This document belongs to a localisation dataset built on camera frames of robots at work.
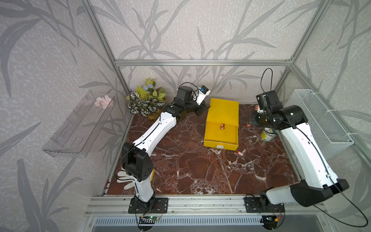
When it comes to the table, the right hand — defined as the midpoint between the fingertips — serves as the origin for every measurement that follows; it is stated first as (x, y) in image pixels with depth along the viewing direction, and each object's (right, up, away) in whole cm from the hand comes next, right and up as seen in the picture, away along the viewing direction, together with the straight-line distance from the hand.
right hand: (250, 118), depth 71 cm
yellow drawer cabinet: (-10, +4, +17) cm, 20 cm away
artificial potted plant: (-56, +10, +16) cm, 59 cm away
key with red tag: (+1, -23, +23) cm, 32 cm away
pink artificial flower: (-77, +8, +6) cm, 78 cm away
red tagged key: (-11, -6, +16) cm, 20 cm away
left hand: (-21, +8, +7) cm, 24 cm away
